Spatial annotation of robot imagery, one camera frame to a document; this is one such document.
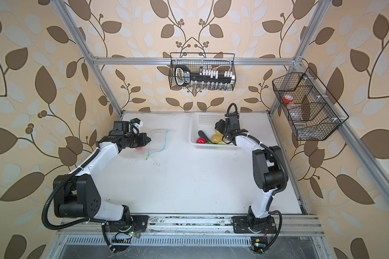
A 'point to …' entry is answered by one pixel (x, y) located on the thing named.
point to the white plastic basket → (205, 122)
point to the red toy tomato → (201, 140)
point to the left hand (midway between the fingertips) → (150, 137)
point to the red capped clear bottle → (287, 100)
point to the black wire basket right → (312, 113)
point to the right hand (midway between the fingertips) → (219, 127)
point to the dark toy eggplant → (202, 135)
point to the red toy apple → (139, 149)
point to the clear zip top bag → (158, 141)
